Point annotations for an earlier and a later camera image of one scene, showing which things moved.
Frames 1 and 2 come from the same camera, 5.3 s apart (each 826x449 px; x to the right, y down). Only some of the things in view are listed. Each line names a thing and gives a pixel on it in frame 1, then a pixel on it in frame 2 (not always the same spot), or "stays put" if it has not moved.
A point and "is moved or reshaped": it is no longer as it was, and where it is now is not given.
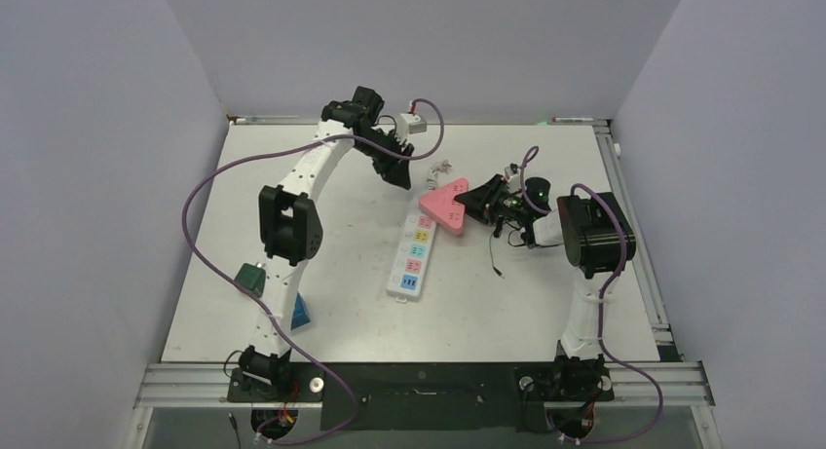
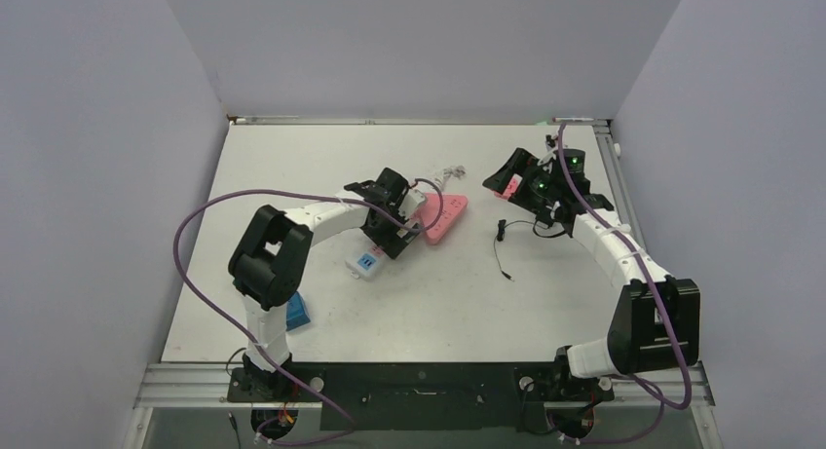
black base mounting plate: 425,395 stays put
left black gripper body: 379,146 → 380,234
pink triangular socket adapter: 440,205 is moved or reshaped
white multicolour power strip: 410,258 → 366,262
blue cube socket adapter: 300,315 stays put
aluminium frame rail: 663,384 stays put
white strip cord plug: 440,168 is moved or reshaped
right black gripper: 477,203 → 527,166
